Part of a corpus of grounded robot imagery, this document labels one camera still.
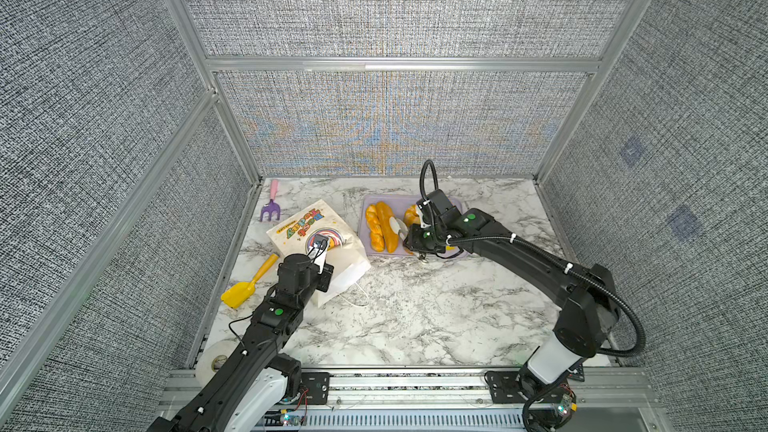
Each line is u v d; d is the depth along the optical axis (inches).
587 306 16.9
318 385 28.8
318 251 26.4
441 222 24.3
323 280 28.2
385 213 40.2
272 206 43.2
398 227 34.1
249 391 20.8
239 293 35.7
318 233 34.2
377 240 39.0
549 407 28.7
